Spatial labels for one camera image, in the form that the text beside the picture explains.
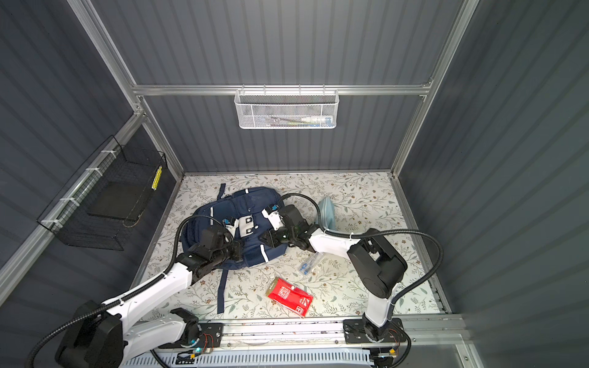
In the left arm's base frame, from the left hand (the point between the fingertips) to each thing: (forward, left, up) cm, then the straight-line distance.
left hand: (243, 242), depth 86 cm
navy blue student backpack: (+18, +1, -2) cm, 18 cm away
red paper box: (-18, -17, -9) cm, 26 cm away
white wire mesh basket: (+73, -16, +13) cm, 76 cm away
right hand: (+1, -8, +1) cm, 8 cm away
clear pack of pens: (-7, -25, -8) cm, 27 cm away
